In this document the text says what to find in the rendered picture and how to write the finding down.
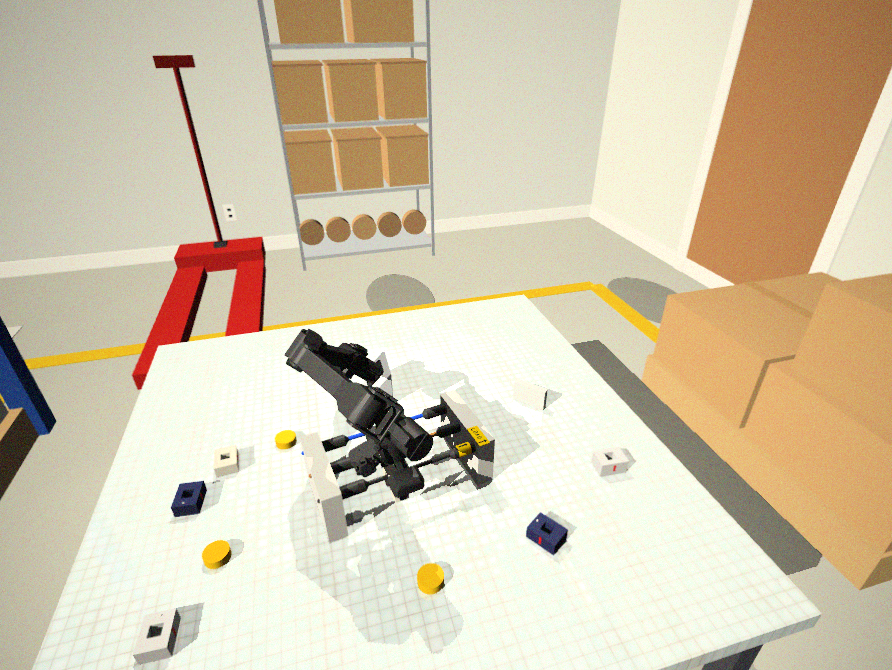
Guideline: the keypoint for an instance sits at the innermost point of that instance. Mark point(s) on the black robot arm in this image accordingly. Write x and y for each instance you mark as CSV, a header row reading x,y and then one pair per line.
x,y
363,406

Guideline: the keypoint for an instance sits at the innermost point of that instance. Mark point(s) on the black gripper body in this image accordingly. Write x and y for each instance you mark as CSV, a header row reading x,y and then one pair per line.
x,y
406,479

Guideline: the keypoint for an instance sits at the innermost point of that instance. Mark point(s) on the short yellow cylinder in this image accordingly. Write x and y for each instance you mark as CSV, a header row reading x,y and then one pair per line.
x,y
430,579
286,439
216,554

